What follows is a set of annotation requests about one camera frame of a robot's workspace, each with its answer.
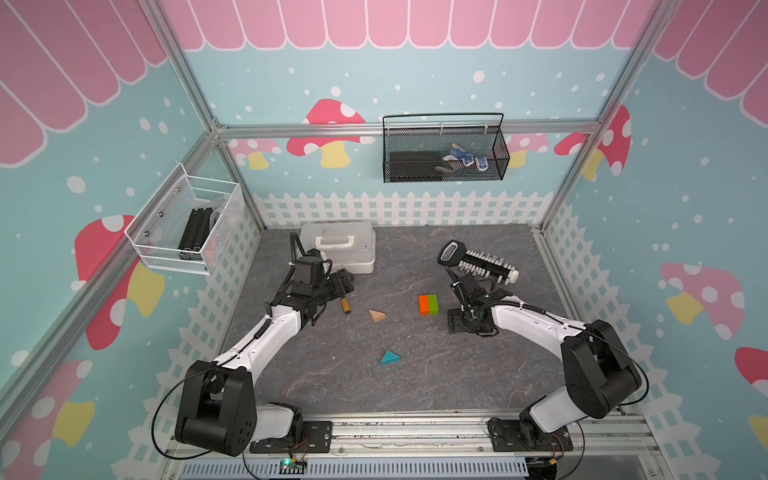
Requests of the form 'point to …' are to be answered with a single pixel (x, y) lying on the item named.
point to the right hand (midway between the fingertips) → (460, 323)
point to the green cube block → (433, 302)
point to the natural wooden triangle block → (377, 315)
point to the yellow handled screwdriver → (346, 306)
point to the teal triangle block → (389, 357)
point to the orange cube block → (424, 305)
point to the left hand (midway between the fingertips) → (345, 284)
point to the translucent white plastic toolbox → (348, 245)
